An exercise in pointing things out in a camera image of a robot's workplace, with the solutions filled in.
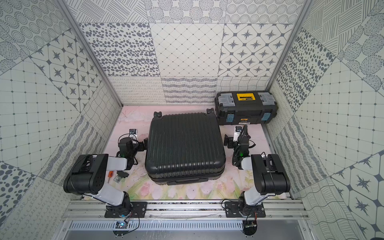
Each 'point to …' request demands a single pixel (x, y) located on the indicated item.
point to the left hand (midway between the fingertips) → (143, 138)
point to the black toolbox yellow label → (242, 108)
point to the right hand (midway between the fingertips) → (233, 136)
